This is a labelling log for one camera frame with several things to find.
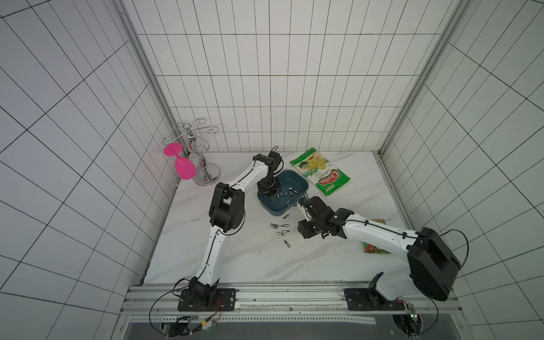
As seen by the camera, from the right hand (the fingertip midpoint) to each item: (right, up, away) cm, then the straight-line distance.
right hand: (297, 228), depth 86 cm
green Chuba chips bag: (+15, +23, +25) cm, 37 cm away
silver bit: (-1, +15, +19) cm, 24 cm away
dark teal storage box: (+1, +15, +19) cm, 24 cm away
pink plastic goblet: (-49, +25, +6) cm, 55 cm away
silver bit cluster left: (-9, 0, +4) cm, 10 cm away
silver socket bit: (-6, +12, +15) cm, 20 cm away
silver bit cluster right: (-5, 0, +5) cm, 7 cm away
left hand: (-10, +12, +11) cm, 19 cm away
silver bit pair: (-6, -3, +4) cm, 8 cm away
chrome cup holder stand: (-45, +35, +6) cm, 57 cm away
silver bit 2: (-4, +3, +9) cm, 10 cm away
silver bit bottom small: (-4, -7, 0) cm, 8 cm away
